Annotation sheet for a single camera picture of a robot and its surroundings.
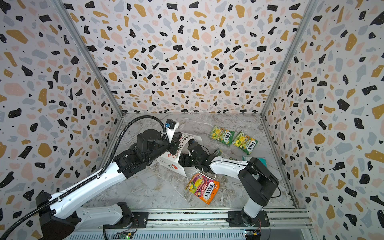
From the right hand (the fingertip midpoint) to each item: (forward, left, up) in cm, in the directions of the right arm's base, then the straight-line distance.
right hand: (179, 157), depth 85 cm
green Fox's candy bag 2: (+17, -43, -9) cm, 47 cm away
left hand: (+1, -4, +24) cm, 24 cm away
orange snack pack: (-14, -14, -8) cm, 21 cm away
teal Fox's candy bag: (+5, -41, -9) cm, 42 cm away
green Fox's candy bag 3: (+9, -24, -9) cm, 27 cm away
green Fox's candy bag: (+24, -25, -9) cm, 35 cm away
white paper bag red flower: (-7, +1, +10) cm, 12 cm away
